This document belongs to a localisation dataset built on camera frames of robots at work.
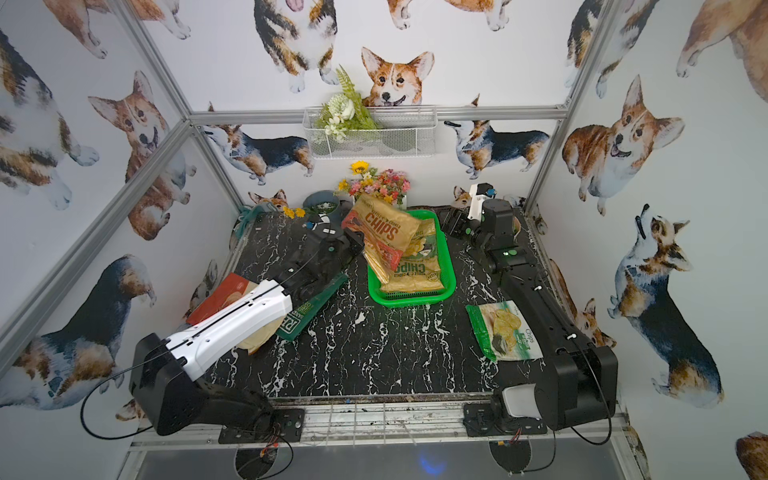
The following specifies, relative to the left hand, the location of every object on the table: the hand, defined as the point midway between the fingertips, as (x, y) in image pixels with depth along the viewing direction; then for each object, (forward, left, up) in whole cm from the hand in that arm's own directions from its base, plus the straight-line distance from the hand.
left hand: (367, 224), depth 78 cm
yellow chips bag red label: (+6, -4, -10) cm, 13 cm away
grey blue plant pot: (+33, +21, -24) cm, 45 cm away
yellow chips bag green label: (+3, -15, -26) cm, 30 cm away
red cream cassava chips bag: (-1, +49, -31) cm, 58 cm away
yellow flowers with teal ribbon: (+32, +53, -29) cm, 69 cm away
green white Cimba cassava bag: (-19, -39, -27) cm, 51 cm away
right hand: (+3, -23, +3) cm, 24 cm away
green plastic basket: (0, -23, -21) cm, 31 cm away
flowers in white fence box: (+30, -5, -13) cm, 33 cm away
